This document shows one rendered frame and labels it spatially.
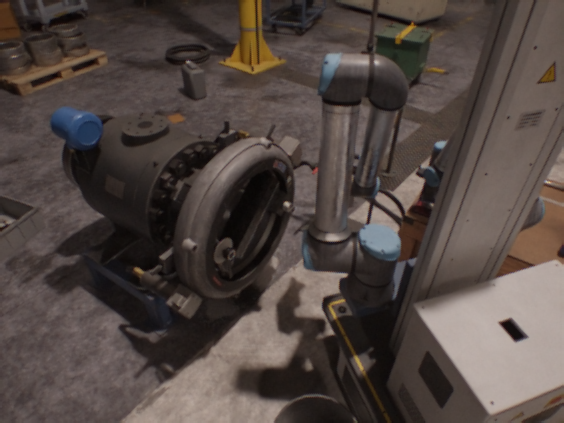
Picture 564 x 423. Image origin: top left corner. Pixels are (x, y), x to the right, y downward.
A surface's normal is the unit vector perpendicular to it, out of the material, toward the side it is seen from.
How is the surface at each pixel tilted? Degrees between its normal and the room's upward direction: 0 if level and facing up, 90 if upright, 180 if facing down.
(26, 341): 0
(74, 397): 0
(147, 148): 18
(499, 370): 0
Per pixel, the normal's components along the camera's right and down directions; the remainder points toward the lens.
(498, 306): 0.00, -0.77
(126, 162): -0.35, -0.27
